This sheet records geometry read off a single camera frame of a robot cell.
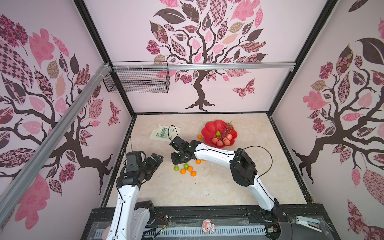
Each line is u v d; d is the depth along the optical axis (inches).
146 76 37.3
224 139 39.5
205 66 37.3
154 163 27.6
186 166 35.3
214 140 39.5
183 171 34.5
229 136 39.8
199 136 40.8
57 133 21.6
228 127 40.7
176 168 35.1
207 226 26.9
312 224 27.5
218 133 40.9
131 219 17.7
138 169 23.0
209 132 42.0
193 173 34.3
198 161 36.2
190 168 35.2
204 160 24.6
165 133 42.0
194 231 27.5
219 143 38.5
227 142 38.2
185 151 26.3
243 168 21.0
